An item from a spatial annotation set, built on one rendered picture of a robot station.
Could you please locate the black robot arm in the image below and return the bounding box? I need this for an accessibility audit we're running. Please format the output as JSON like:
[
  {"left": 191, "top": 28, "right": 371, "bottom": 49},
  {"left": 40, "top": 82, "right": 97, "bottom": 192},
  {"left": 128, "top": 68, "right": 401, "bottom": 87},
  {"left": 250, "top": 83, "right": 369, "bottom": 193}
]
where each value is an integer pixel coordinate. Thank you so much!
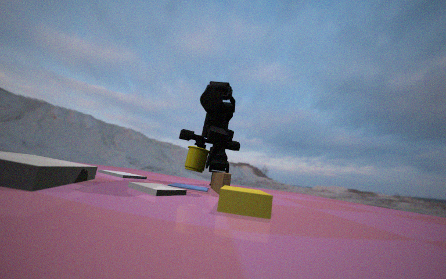
[{"left": 200, "top": 81, "right": 235, "bottom": 179}]

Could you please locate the yellow rectangular block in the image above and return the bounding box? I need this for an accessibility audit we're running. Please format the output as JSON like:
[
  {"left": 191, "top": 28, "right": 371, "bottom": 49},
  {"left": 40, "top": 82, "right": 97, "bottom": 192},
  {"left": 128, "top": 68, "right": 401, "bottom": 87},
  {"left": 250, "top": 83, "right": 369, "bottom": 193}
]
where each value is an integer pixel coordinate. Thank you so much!
[{"left": 217, "top": 185, "right": 273, "bottom": 219}]

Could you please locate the long wooden bar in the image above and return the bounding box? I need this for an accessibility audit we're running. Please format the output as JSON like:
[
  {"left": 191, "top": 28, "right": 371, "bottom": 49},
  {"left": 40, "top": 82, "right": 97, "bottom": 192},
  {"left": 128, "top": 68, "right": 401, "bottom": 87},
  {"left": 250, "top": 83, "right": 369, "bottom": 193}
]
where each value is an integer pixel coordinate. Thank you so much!
[{"left": 210, "top": 173, "right": 231, "bottom": 195}]

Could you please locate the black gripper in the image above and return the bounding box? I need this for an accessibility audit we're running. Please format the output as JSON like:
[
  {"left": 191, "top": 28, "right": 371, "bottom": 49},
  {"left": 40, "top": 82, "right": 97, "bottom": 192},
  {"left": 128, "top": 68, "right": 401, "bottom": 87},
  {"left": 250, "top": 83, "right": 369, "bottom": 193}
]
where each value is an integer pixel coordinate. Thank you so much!
[{"left": 179, "top": 116, "right": 240, "bottom": 169}]

